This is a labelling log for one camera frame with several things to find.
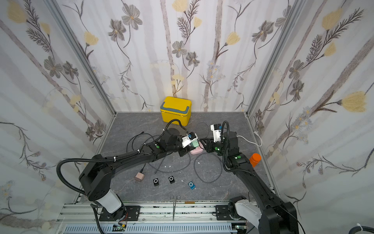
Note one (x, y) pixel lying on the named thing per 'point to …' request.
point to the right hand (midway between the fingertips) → (204, 139)
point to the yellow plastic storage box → (174, 107)
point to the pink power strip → (198, 149)
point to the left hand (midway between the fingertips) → (194, 142)
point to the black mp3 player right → (171, 179)
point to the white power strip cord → (252, 142)
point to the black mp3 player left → (156, 181)
